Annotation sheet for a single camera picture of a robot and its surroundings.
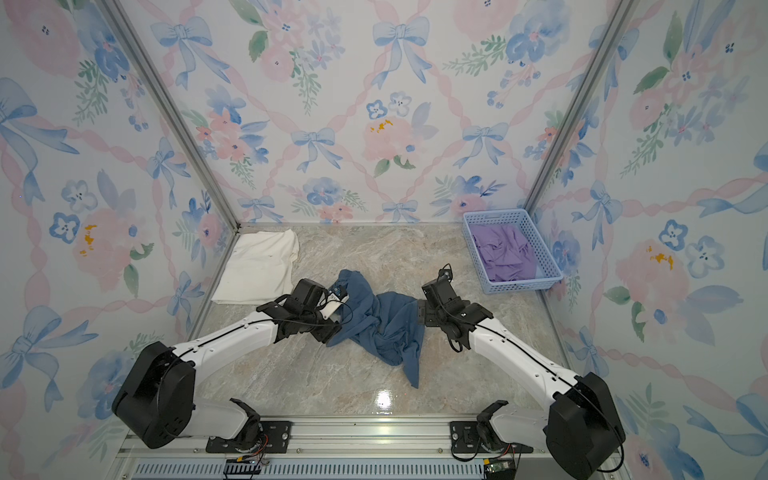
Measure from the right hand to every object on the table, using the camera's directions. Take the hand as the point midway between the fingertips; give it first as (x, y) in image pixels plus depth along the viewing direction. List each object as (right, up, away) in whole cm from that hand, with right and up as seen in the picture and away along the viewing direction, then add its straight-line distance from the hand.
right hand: (440, 306), depth 85 cm
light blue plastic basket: (+40, +9, +18) cm, 45 cm away
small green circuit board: (+12, -37, -12) cm, 41 cm away
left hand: (-31, -4, +3) cm, 31 cm away
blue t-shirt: (-16, -6, +3) cm, 17 cm away
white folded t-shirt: (-60, +10, +21) cm, 64 cm away
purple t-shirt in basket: (+28, +16, +25) cm, 41 cm away
